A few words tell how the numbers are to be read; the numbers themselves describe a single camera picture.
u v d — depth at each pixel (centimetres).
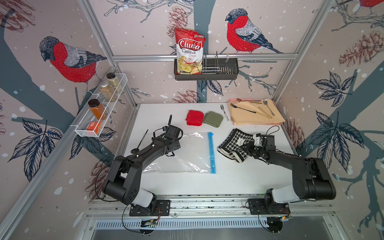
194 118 108
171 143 67
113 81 80
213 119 107
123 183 43
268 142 74
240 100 122
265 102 121
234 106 119
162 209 73
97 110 66
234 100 124
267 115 114
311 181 45
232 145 92
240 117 111
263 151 73
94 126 67
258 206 73
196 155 90
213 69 95
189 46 78
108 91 75
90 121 72
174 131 72
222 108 118
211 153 90
